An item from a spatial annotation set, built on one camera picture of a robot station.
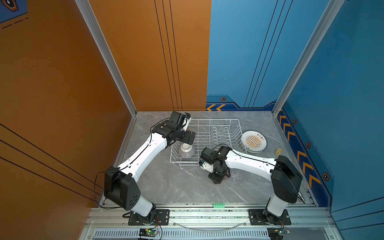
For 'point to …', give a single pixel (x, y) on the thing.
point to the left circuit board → (147, 232)
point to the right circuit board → (275, 233)
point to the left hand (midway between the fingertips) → (187, 133)
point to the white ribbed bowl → (186, 150)
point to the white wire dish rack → (210, 133)
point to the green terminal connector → (218, 205)
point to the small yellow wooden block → (278, 151)
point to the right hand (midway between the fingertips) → (215, 179)
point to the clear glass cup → (235, 176)
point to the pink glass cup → (225, 179)
